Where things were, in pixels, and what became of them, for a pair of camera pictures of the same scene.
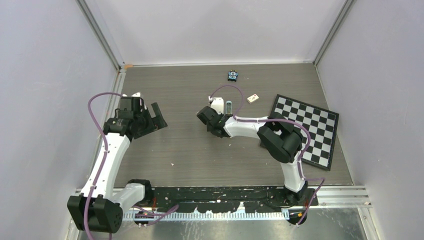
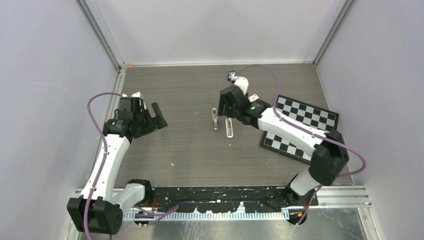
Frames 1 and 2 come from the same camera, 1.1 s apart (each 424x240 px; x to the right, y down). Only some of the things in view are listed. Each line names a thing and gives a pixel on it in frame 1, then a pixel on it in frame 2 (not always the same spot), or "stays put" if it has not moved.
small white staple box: [252, 98] stays put
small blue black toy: [232, 75] stays put
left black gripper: [156, 123] stays put
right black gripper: [215, 112] to [227, 111]
